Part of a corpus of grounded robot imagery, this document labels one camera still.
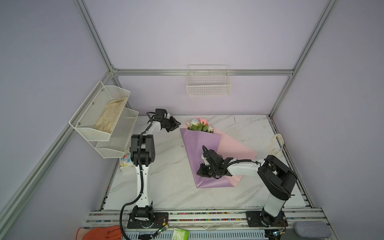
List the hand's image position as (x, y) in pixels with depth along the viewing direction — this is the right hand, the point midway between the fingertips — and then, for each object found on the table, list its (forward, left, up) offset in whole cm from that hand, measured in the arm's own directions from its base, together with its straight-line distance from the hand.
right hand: (196, 172), depth 87 cm
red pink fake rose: (+37, -5, +5) cm, 38 cm away
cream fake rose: (+32, -10, +2) cm, 33 cm away
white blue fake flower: (+35, +2, +7) cm, 36 cm away
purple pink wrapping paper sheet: (+24, +2, -1) cm, 24 cm away
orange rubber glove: (-30, +40, -2) cm, 50 cm away
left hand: (+33, +12, +8) cm, 36 cm away
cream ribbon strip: (+24, -58, -5) cm, 63 cm away
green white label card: (-30, +7, 0) cm, 31 cm away
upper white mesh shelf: (+17, +52, +29) cm, 62 cm away
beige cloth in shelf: (+18, +47, +28) cm, 58 cm away
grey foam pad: (-27, -56, -1) cm, 62 cm away
